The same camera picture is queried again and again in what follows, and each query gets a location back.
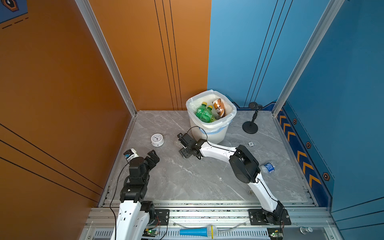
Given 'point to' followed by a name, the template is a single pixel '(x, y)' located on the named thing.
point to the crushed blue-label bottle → (267, 168)
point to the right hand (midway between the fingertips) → (186, 149)
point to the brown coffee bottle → (219, 108)
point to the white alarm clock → (157, 140)
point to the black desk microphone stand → (250, 127)
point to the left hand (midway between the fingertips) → (149, 153)
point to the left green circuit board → (150, 233)
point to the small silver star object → (251, 143)
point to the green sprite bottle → (203, 113)
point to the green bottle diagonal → (210, 118)
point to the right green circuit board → (275, 233)
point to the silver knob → (304, 230)
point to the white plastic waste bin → (216, 132)
